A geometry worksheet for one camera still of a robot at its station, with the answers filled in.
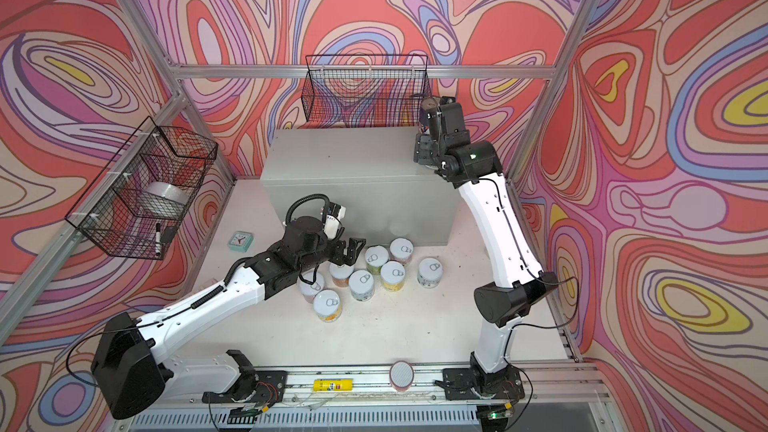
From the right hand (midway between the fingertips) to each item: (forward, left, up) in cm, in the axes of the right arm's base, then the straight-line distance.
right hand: (438, 152), depth 73 cm
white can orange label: (-16, +28, -31) cm, 45 cm away
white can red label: (-8, +9, -33) cm, 35 cm away
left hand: (-13, +22, -17) cm, 30 cm away
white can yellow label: (-17, +12, -32) cm, 38 cm away
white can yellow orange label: (-25, +31, -33) cm, 51 cm away
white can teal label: (-19, +21, -33) cm, 44 cm away
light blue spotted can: (-16, +1, -33) cm, 37 cm away
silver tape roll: (-9, +67, -4) cm, 68 cm away
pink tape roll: (-43, +11, -33) cm, 55 cm away
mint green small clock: (-1, +63, -35) cm, 72 cm away
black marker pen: (-16, +69, -12) cm, 72 cm away
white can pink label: (-21, +36, -32) cm, 53 cm away
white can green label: (-11, +17, -32) cm, 38 cm away
